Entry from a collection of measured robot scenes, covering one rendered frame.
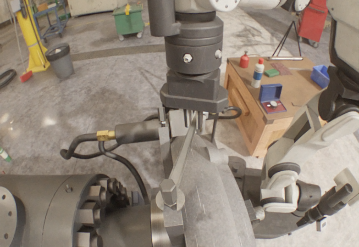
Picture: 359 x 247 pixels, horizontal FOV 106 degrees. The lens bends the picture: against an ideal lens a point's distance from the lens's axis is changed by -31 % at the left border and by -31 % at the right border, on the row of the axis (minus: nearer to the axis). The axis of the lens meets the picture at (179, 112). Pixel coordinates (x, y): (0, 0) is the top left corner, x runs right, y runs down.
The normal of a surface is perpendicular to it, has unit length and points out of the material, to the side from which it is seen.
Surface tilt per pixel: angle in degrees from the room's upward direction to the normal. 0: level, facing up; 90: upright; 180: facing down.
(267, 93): 81
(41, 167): 0
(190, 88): 86
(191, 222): 33
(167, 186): 4
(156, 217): 17
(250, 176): 0
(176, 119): 22
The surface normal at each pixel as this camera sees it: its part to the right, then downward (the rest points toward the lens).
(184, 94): -0.25, 0.62
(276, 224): -0.03, -0.72
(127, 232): -0.13, -0.87
